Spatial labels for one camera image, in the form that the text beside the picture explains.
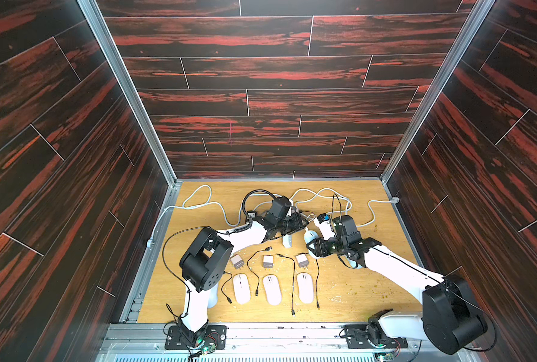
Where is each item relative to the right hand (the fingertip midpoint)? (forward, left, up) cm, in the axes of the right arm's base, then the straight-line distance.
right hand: (316, 240), depth 89 cm
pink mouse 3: (-17, +5, -6) cm, 19 cm away
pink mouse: (-18, +29, -5) cm, 34 cm away
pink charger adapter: (-8, +32, -5) cm, 33 cm away
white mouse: (-22, +39, -6) cm, 45 cm away
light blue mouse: (0, +3, +4) cm, 5 cm away
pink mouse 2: (-17, +17, -6) cm, 25 cm away
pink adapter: (-7, +19, -5) cm, 21 cm away
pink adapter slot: (-6, +5, -6) cm, 10 cm away
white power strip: (+1, +11, -3) cm, 12 cm away
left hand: (+5, +3, +4) cm, 7 cm away
